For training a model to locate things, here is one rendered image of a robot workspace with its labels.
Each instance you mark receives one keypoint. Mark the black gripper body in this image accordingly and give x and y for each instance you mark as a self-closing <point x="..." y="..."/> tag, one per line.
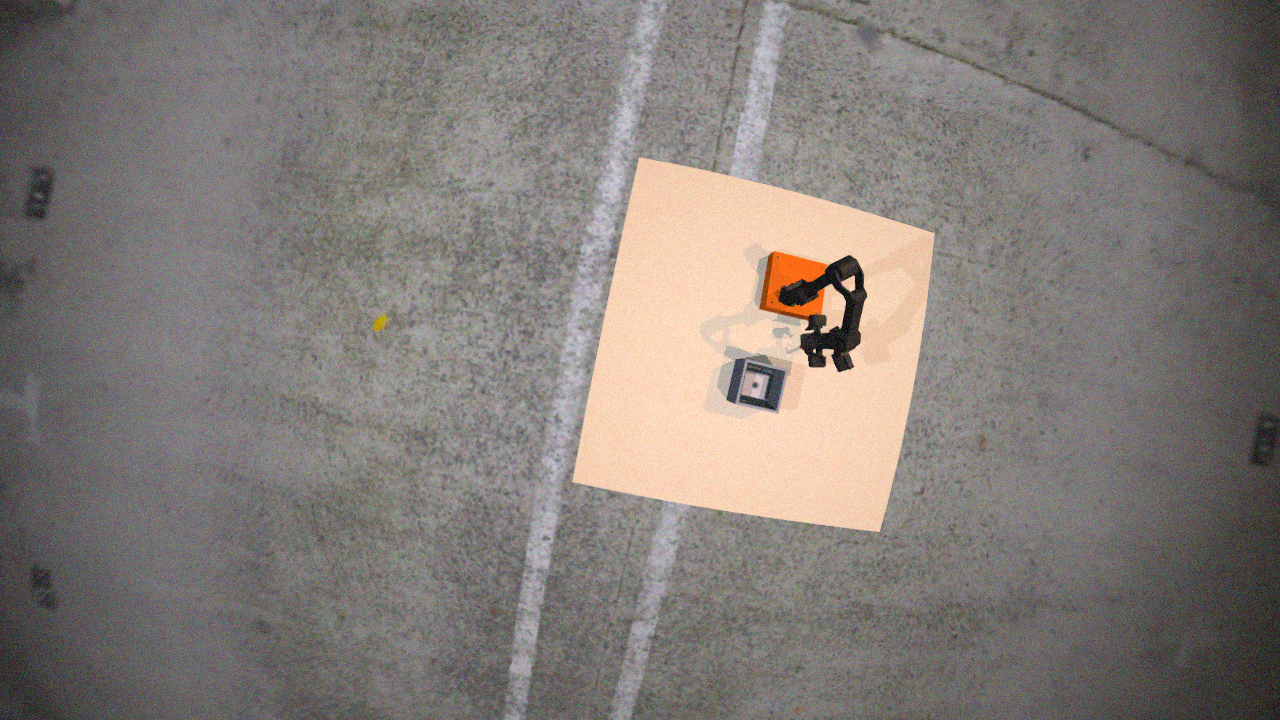
<point x="818" y="360"/>

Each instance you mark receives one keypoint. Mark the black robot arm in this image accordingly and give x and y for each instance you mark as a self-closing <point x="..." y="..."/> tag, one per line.
<point x="843" y="340"/>

